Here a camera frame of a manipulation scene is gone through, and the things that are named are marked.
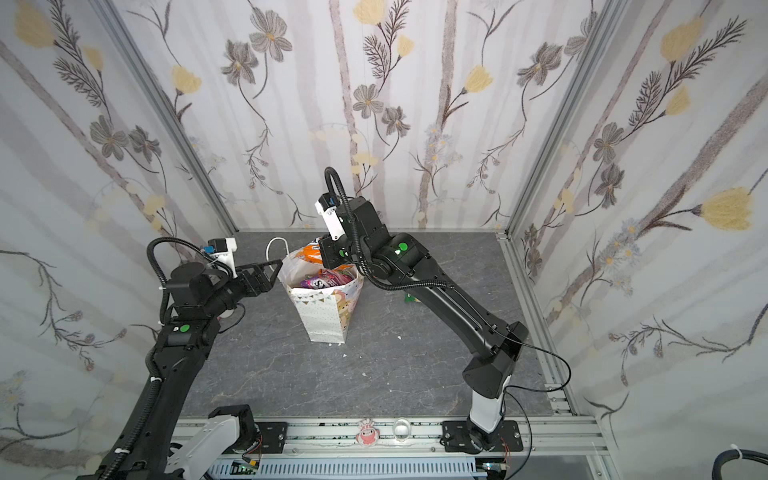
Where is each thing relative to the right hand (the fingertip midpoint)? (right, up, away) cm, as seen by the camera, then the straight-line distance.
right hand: (316, 232), depth 63 cm
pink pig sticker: (+11, -49, +9) cm, 51 cm away
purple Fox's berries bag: (-2, -12, +19) cm, 22 cm away
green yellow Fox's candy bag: (+23, -19, +37) cm, 48 cm away
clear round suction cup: (+19, -50, +13) cm, 56 cm away
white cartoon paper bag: (-1, -19, +14) cm, 24 cm away
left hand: (-14, -5, +8) cm, 17 cm away
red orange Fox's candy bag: (-2, -4, +5) cm, 7 cm away
